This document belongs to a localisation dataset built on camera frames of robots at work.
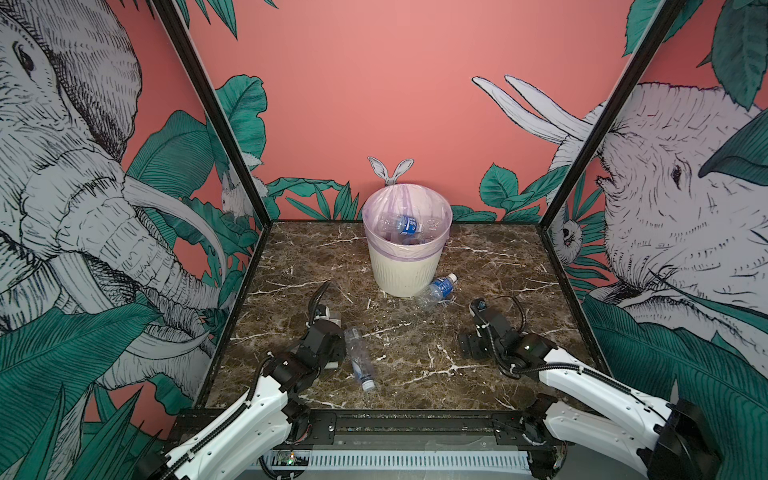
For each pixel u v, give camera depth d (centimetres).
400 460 70
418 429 75
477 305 74
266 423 59
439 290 95
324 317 73
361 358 86
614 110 86
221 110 89
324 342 62
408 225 95
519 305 98
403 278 98
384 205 93
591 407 50
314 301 98
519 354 58
